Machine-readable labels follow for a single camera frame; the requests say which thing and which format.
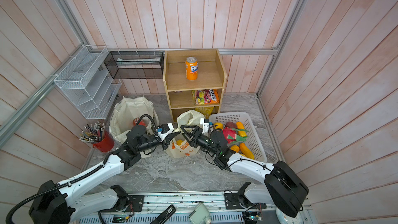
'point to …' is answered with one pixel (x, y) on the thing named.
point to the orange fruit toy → (240, 126)
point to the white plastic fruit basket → (253, 141)
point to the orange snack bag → (214, 96)
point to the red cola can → (142, 122)
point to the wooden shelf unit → (206, 90)
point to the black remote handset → (165, 215)
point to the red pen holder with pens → (96, 135)
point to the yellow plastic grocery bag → (180, 145)
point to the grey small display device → (200, 215)
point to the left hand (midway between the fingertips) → (179, 133)
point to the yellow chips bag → (205, 111)
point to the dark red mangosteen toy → (231, 124)
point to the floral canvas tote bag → (127, 112)
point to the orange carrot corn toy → (245, 151)
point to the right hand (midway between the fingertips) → (180, 131)
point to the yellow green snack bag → (199, 98)
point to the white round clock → (283, 218)
